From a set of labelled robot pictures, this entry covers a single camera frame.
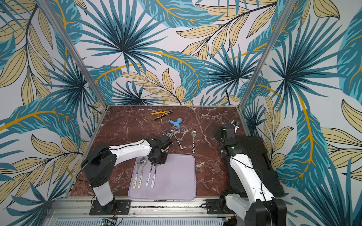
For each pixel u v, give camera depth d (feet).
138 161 2.90
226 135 1.95
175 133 3.39
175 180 2.68
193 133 3.37
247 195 1.50
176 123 3.50
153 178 2.68
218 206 2.41
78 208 2.45
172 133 3.38
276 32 2.55
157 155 2.44
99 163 1.62
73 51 2.76
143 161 2.87
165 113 3.72
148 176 2.69
